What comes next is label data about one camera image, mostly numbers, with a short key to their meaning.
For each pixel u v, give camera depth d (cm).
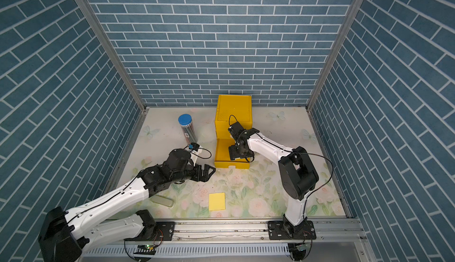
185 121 89
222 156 94
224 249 77
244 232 75
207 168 69
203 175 68
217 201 83
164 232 73
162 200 78
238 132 73
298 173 50
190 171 65
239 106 91
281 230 74
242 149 76
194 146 70
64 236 38
